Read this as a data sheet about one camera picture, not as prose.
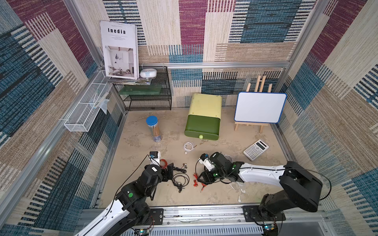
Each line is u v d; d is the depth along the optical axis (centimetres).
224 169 67
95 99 78
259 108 97
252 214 74
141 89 102
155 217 73
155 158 65
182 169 89
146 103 119
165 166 68
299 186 44
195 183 83
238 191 81
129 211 52
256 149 96
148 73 88
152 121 87
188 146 99
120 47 78
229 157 94
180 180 86
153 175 55
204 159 78
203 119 89
